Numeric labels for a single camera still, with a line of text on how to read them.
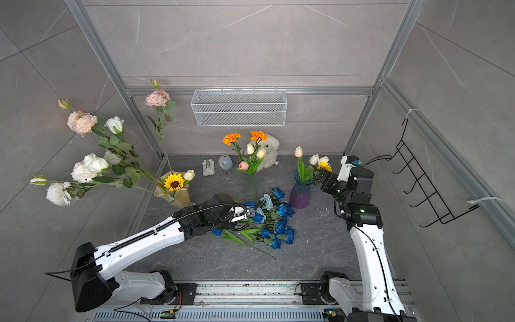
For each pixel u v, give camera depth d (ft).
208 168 3.63
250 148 2.67
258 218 2.68
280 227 2.68
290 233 2.75
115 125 2.25
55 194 1.68
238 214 2.09
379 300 1.24
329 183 2.06
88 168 1.76
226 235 2.82
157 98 2.43
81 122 2.01
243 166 2.46
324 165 2.55
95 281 1.26
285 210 2.82
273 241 2.70
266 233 2.76
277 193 3.20
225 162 3.51
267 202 2.89
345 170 2.08
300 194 2.90
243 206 1.90
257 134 2.67
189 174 2.34
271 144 3.31
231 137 2.62
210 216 1.83
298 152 2.65
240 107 3.30
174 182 2.50
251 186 3.04
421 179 2.24
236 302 2.39
